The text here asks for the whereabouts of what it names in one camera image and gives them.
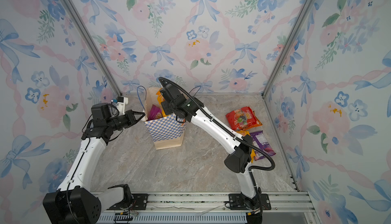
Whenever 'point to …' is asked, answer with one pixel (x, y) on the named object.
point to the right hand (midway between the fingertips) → (169, 100)
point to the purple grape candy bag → (155, 113)
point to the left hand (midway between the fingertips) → (145, 113)
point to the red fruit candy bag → (243, 119)
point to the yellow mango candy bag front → (161, 99)
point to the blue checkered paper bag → (167, 131)
